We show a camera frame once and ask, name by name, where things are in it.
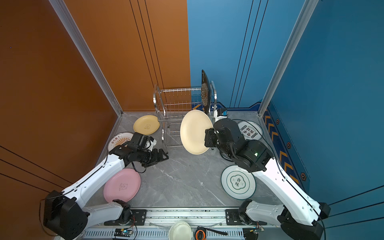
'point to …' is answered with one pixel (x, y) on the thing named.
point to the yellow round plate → (146, 124)
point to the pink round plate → (122, 185)
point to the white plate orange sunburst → (119, 139)
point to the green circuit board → (123, 232)
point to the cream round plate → (192, 129)
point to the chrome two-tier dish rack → (170, 105)
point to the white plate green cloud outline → (238, 183)
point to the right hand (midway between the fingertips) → (204, 131)
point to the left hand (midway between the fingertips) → (164, 157)
